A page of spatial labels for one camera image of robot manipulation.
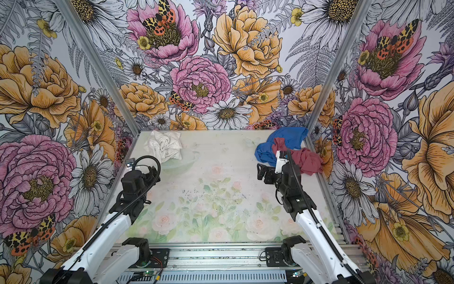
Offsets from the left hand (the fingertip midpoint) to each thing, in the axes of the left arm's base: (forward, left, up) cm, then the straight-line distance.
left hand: (144, 174), depth 83 cm
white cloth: (+27, -1, -11) cm, 29 cm away
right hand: (-1, -55, +4) cm, 55 cm away
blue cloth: (+34, -81, -12) cm, 89 cm away
